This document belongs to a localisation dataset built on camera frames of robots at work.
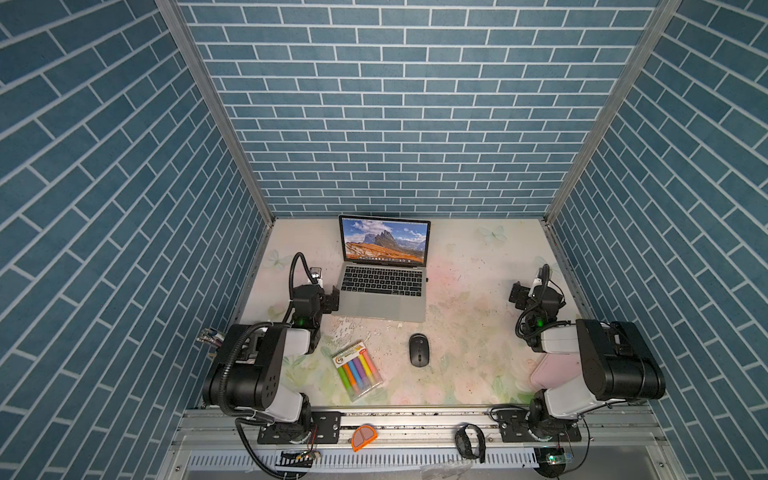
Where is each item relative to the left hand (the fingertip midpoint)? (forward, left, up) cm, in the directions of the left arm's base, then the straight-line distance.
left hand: (324, 286), depth 94 cm
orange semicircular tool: (-40, -15, -3) cm, 43 cm away
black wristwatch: (-42, -39, -2) cm, 57 cm away
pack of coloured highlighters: (-24, -12, -5) cm, 27 cm away
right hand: (-1, -68, +1) cm, 68 cm away
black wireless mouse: (-19, -30, -3) cm, 36 cm away
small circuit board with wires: (-44, 0, -9) cm, 45 cm away
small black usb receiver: (+6, -33, -4) cm, 34 cm away
